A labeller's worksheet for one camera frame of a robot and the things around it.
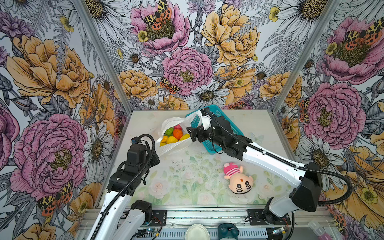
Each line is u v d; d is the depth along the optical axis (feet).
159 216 2.44
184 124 3.09
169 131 3.36
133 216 1.96
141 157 1.80
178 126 3.43
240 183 2.55
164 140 3.24
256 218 2.40
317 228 2.30
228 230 2.10
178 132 3.33
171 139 3.25
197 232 2.31
